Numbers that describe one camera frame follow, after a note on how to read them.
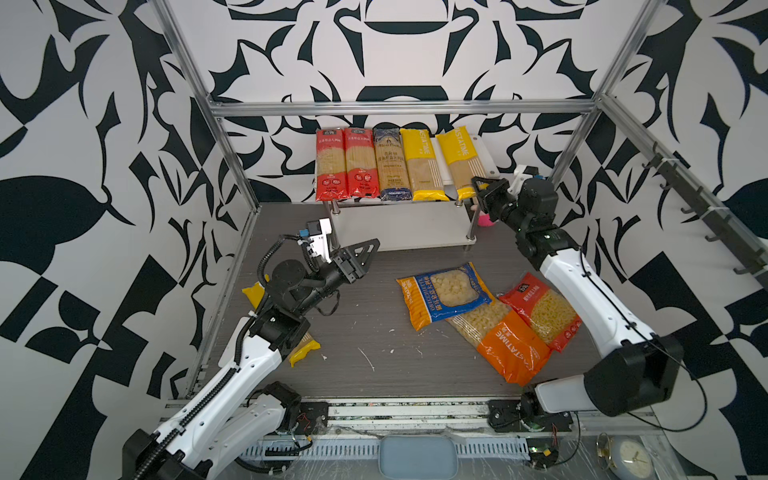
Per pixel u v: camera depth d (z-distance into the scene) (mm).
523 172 688
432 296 893
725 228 549
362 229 1061
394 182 744
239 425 546
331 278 585
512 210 634
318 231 594
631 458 661
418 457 675
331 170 773
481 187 712
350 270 569
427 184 748
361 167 786
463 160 804
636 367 400
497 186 655
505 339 835
